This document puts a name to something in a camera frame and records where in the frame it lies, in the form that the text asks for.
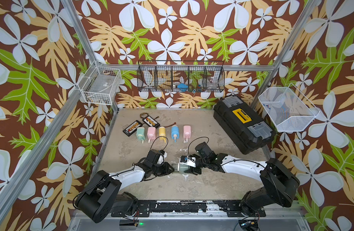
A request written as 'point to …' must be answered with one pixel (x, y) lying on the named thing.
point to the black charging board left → (132, 128)
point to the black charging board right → (149, 120)
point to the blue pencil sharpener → (175, 133)
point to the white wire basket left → (99, 85)
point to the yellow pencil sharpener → (162, 133)
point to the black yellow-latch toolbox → (248, 130)
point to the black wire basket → (180, 76)
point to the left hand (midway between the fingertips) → (174, 168)
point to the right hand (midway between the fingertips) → (184, 164)
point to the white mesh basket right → (289, 110)
